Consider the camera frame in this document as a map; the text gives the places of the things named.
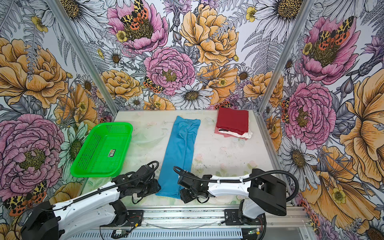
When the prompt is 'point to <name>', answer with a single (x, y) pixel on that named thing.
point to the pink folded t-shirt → (227, 135)
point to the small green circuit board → (117, 233)
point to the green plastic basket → (104, 151)
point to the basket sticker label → (111, 153)
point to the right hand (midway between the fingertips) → (186, 201)
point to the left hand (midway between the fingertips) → (155, 193)
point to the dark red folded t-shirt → (233, 120)
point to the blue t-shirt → (179, 155)
